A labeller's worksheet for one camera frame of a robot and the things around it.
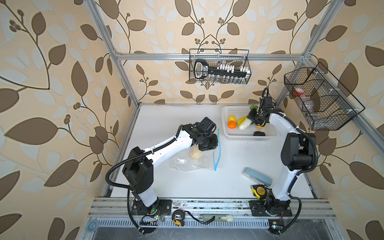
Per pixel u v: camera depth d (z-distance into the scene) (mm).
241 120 1038
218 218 708
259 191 769
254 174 823
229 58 912
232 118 1081
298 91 807
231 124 1038
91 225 697
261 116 728
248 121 921
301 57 911
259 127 1052
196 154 866
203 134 652
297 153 515
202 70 845
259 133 968
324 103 735
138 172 439
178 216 694
